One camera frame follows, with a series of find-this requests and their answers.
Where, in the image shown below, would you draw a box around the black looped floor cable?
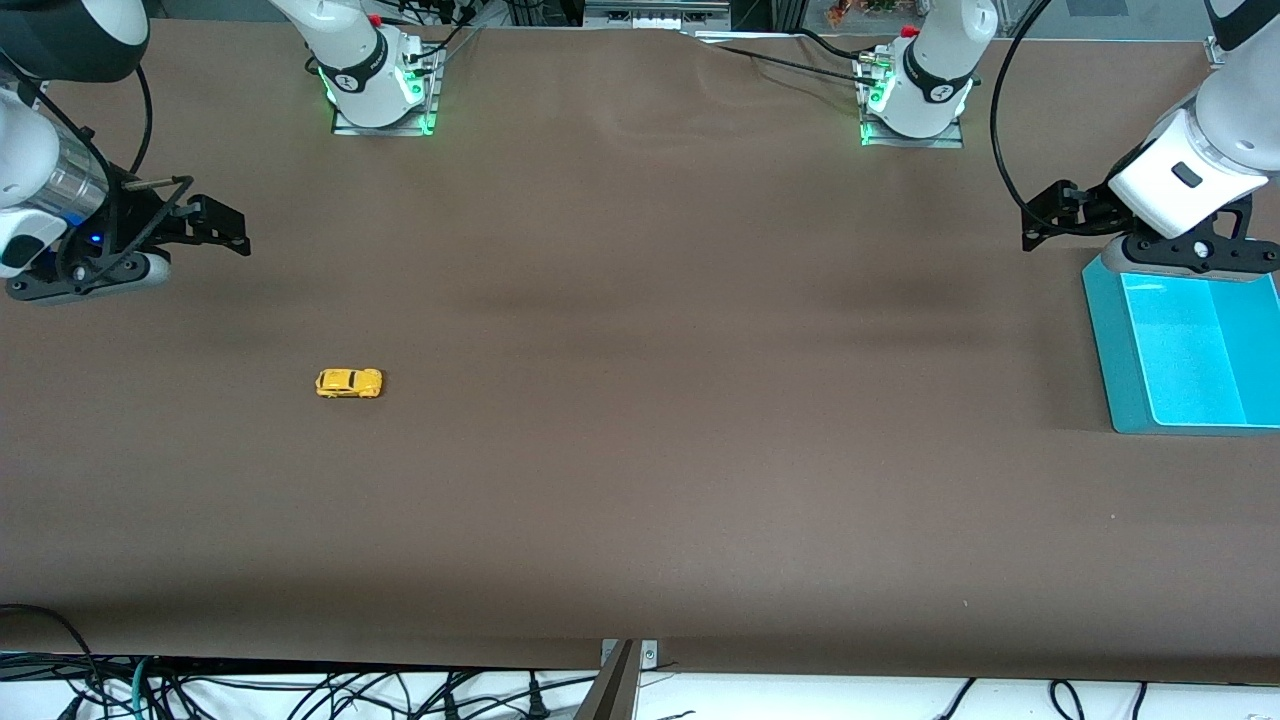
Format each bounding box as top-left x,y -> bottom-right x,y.
0,603 -> 102,720

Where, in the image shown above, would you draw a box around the orange colourful background object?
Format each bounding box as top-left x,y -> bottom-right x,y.
824,0 -> 927,27

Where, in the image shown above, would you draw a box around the dark grey pole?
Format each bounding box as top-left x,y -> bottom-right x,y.
574,640 -> 642,720

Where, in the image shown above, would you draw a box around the yellow toy beetle car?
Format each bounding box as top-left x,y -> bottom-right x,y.
315,367 -> 384,400

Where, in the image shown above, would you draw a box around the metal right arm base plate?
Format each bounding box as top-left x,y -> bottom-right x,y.
331,44 -> 440,137

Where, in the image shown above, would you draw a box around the short black table cable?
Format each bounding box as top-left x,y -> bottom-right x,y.
794,26 -> 881,64

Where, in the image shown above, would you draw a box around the aluminium frame rail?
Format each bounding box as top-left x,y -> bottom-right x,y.
583,0 -> 733,31

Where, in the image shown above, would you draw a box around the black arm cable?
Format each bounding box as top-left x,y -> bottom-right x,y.
0,62 -> 197,287
989,0 -> 1057,222

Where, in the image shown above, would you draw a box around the black base connector cable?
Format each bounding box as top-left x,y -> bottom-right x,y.
398,0 -> 482,73

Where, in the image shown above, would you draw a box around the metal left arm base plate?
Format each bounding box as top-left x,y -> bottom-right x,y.
859,54 -> 967,150

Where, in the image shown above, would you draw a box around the black left camera bracket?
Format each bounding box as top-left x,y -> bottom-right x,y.
1119,194 -> 1280,277

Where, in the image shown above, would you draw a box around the teal plastic bin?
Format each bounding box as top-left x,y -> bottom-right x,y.
1082,250 -> 1280,436

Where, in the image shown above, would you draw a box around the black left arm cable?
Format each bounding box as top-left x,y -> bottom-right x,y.
989,0 -> 1057,222

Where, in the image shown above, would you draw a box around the long black table cable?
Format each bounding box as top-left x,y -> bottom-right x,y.
690,34 -> 882,90

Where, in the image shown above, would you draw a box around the black right camera bracket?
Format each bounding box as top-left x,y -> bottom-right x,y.
5,174 -> 197,301

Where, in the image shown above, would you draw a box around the black camera bracket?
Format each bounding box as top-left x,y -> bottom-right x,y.
5,174 -> 197,301
1119,194 -> 1280,277

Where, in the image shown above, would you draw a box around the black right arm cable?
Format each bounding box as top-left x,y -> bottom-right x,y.
0,62 -> 197,287

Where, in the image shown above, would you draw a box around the black frame posts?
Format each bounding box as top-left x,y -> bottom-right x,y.
505,0 -> 584,28

